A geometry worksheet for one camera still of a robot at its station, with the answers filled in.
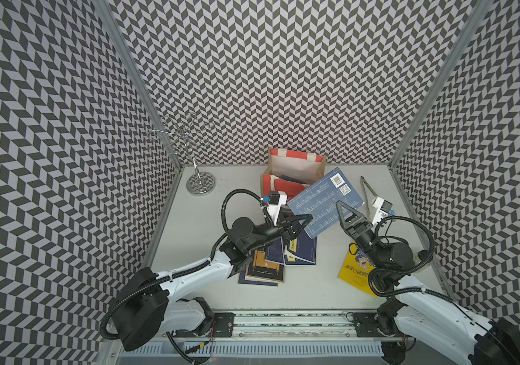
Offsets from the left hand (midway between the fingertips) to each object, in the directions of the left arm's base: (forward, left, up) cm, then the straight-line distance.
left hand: (311, 219), depth 63 cm
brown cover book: (-5, +15, -27) cm, 31 cm away
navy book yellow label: (+2, +10, -27) cm, 29 cm away
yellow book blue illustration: (-4, -20, -30) cm, 37 cm away
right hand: (+3, -7, +1) cm, 7 cm away
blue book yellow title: (+4, -1, -28) cm, 28 cm away
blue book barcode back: (+4, -2, +4) cm, 6 cm away
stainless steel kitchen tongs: (+39, -34, -30) cm, 60 cm away
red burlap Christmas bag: (+37, +3, -20) cm, 42 cm away
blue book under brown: (-7, +22, -28) cm, 36 cm away
